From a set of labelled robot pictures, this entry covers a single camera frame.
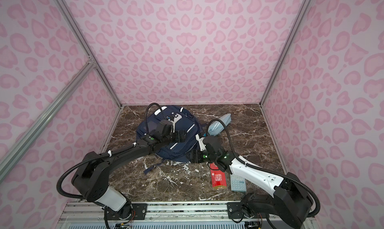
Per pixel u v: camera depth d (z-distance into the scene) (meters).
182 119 1.03
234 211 0.73
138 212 0.72
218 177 0.84
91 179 0.44
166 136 0.71
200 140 0.73
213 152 0.63
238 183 0.80
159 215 0.72
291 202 0.40
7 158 0.50
